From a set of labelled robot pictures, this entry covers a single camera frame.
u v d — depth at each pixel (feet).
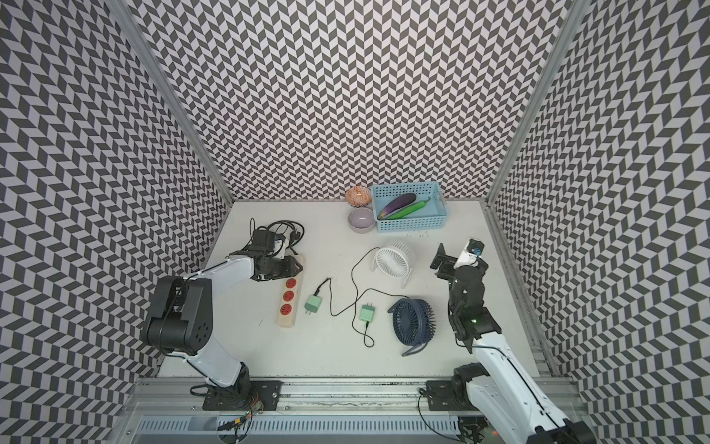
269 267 2.38
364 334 2.72
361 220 3.57
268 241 2.54
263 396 2.37
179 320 1.54
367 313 2.87
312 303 2.93
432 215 3.76
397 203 3.69
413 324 2.52
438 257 2.32
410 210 3.65
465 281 1.88
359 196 3.92
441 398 2.38
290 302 2.84
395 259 2.99
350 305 2.89
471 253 2.15
